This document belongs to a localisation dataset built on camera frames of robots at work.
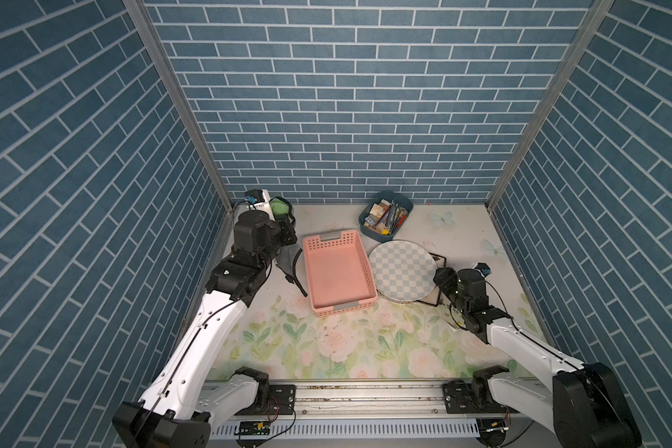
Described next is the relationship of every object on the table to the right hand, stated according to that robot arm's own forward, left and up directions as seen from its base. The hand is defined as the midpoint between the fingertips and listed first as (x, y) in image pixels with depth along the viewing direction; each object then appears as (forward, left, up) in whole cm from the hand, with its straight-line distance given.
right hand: (442, 276), depth 89 cm
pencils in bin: (+31, +14, -6) cm, 34 cm away
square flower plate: (-6, +3, -5) cm, 8 cm away
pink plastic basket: (+5, +35, -9) cm, 36 cm away
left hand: (-1, +44, +26) cm, 51 cm away
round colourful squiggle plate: (-6, +17, -7) cm, 19 cm away
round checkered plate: (+4, +12, -6) cm, 14 cm away
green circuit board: (-43, +51, -11) cm, 68 cm away
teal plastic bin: (+31, +19, -6) cm, 37 cm away
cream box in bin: (+33, +21, -5) cm, 40 cm away
